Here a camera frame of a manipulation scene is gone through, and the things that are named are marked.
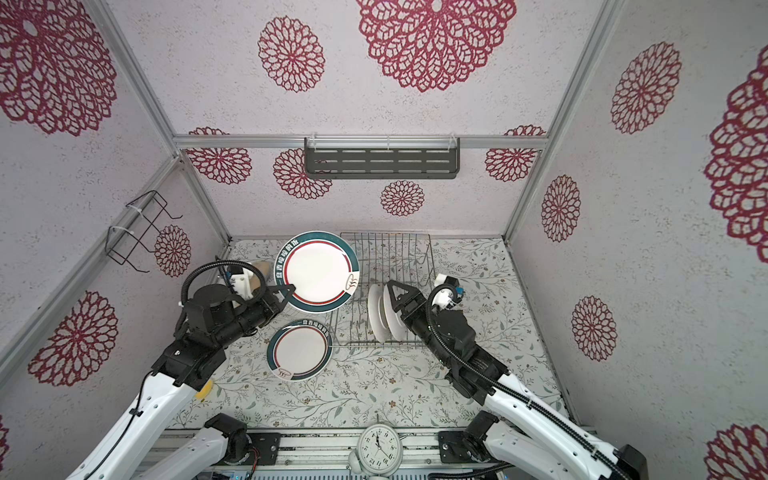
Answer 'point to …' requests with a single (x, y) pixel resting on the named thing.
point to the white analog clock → (379, 452)
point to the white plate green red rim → (299, 350)
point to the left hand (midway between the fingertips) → (297, 291)
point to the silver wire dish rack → (382, 257)
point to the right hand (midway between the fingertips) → (392, 285)
